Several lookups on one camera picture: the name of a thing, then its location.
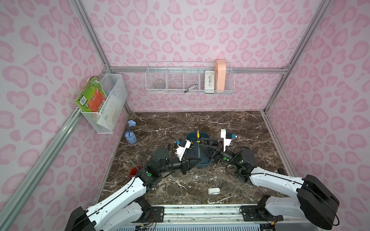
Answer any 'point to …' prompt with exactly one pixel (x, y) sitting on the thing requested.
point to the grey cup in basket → (160, 85)
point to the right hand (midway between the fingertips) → (200, 146)
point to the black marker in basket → (192, 87)
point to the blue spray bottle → (129, 135)
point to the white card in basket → (209, 79)
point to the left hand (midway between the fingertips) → (200, 160)
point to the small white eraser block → (214, 191)
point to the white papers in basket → (110, 111)
